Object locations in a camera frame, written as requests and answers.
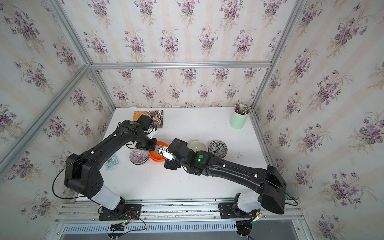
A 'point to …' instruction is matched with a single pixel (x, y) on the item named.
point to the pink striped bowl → (138, 156)
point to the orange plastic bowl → (155, 156)
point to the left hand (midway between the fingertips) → (156, 150)
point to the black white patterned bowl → (218, 148)
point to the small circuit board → (118, 226)
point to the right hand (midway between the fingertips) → (171, 149)
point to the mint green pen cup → (240, 115)
